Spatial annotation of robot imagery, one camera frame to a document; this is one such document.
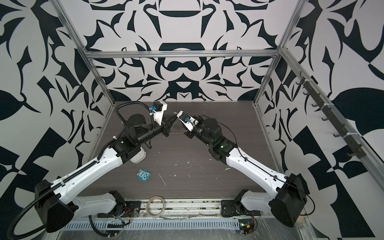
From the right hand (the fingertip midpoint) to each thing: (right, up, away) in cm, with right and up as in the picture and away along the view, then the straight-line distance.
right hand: (184, 114), depth 69 cm
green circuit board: (+29, -52, +2) cm, 60 cm away
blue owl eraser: (-23, -33, +15) cm, 43 cm away
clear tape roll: (-12, -48, +4) cm, 50 cm away
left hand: (-3, +1, -3) cm, 4 cm away
